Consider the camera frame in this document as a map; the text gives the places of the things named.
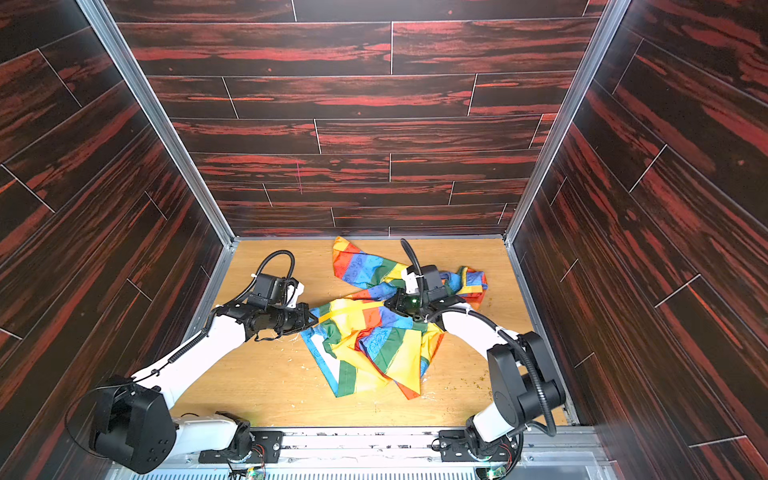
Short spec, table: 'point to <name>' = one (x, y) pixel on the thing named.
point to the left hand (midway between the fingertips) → (320, 320)
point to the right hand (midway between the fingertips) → (389, 300)
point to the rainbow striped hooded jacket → (359, 337)
